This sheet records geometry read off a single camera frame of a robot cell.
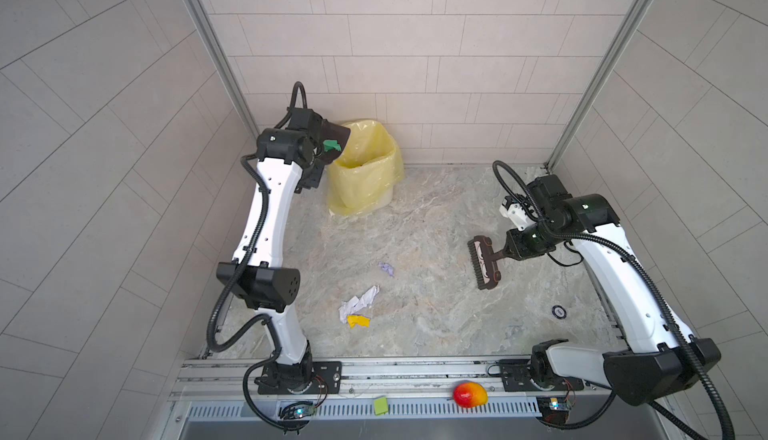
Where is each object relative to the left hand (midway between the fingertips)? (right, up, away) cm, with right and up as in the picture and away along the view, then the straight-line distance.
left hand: (308, 171), depth 76 cm
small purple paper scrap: (+20, -28, +13) cm, 37 cm away
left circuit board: (+1, -53, -10) cm, 54 cm away
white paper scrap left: (+9, -37, +5) cm, 39 cm away
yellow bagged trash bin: (+12, -1, +13) cm, 18 cm away
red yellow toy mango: (+39, -51, -10) cm, 65 cm away
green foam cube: (+19, -54, -8) cm, 58 cm away
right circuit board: (+59, -56, -8) cm, 82 cm away
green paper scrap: (+5, +7, +3) cm, 10 cm away
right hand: (+49, -19, -4) cm, 53 cm away
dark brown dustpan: (+4, +12, +8) cm, 15 cm away
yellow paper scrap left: (+12, -40, +3) cm, 42 cm away
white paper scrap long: (+14, -36, +8) cm, 39 cm away
